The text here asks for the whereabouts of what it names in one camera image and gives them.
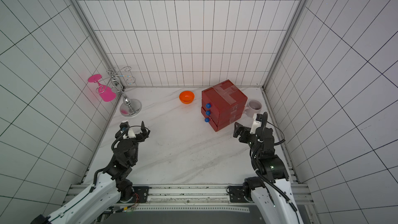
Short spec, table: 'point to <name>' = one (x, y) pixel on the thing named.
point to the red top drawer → (208, 102)
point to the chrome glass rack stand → (130, 107)
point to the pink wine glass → (107, 94)
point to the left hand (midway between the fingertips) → (134, 125)
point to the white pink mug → (254, 107)
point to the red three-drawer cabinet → (223, 104)
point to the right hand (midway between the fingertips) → (243, 122)
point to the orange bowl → (186, 97)
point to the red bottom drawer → (209, 120)
